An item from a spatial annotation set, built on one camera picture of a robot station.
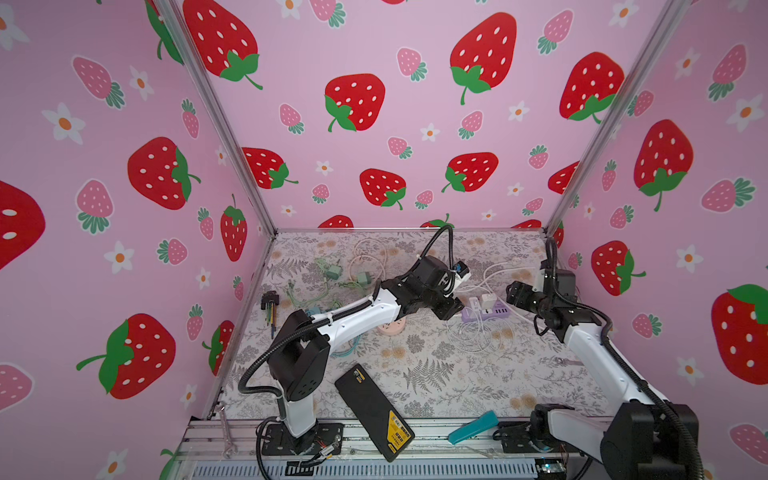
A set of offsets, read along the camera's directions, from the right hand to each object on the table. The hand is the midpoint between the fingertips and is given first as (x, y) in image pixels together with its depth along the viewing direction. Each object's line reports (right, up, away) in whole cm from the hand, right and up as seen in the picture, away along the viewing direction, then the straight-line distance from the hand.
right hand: (519, 289), depth 86 cm
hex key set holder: (-79, -6, +13) cm, 80 cm away
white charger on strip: (-7, -4, +5) cm, 10 cm away
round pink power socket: (-37, -13, +5) cm, 39 cm away
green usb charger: (-59, +4, +20) cm, 62 cm away
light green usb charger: (-48, +2, +20) cm, 52 cm away
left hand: (-18, -2, -4) cm, 19 cm away
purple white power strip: (-2, -8, +10) cm, 13 cm away
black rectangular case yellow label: (-38, -34, -12) cm, 52 cm away
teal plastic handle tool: (-16, -35, -10) cm, 40 cm away
